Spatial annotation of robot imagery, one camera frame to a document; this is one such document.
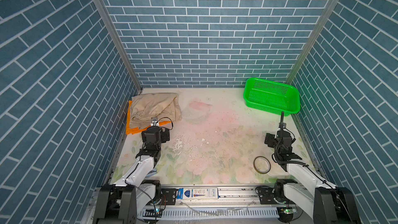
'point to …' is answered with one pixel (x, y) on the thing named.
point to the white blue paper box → (197, 193)
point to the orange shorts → (132, 131)
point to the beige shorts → (165, 107)
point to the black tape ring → (262, 165)
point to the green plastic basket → (271, 96)
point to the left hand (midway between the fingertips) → (157, 128)
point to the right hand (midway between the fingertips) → (276, 133)
